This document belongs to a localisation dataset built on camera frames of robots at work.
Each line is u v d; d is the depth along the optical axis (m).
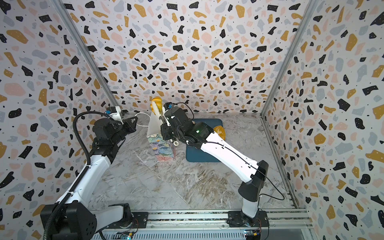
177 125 0.49
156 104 0.69
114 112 0.66
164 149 0.87
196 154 0.98
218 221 0.75
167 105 0.58
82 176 0.46
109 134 0.57
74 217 0.39
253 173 0.43
